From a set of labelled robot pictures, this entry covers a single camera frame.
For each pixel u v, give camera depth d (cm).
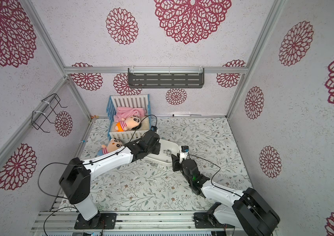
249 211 42
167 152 99
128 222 75
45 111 78
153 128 76
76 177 50
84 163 48
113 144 93
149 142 65
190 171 63
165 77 92
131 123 101
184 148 72
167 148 100
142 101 112
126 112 110
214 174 63
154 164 95
